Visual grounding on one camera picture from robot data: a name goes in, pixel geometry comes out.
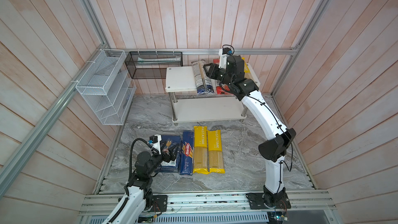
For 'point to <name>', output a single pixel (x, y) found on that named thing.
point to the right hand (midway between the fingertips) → (204, 66)
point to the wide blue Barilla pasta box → (174, 165)
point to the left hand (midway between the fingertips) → (173, 145)
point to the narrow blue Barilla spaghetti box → (186, 165)
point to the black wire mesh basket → (152, 65)
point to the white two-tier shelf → (189, 106)
